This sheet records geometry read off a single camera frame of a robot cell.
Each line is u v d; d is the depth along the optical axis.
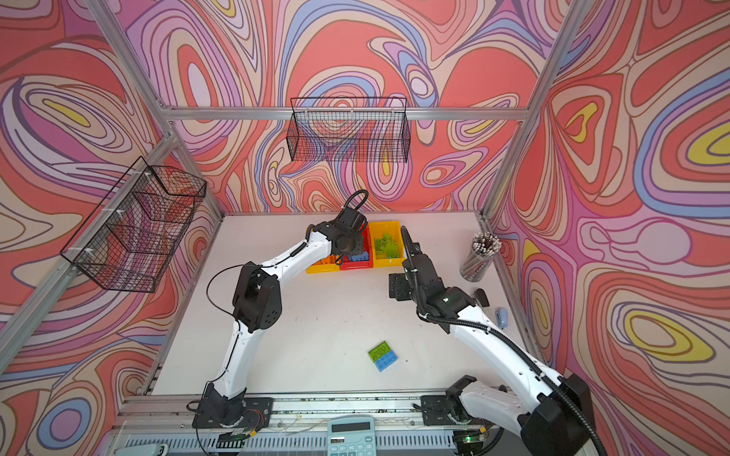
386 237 1.08
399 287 0.71
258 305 0.57
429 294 0.57
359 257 1.02
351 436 0.69
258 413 0.72
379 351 0.84
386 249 1.04
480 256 0.88
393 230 1.08
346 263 0.96
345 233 0.75
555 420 0.38
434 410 0.74
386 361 0.81
